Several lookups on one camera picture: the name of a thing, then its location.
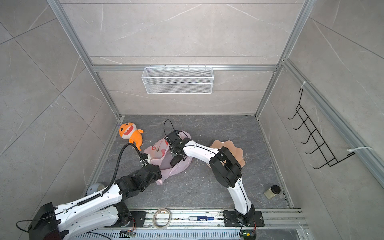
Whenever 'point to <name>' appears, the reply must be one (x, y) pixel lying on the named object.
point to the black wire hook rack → (325, 151)
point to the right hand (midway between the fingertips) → (178, 147)
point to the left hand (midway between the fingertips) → (161, 164)
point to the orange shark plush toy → (128, 130)
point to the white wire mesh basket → (175, 80)
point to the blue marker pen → (200, 218)
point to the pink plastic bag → (160, 154)
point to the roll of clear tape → (154, 220)
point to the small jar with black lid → (272, 192)
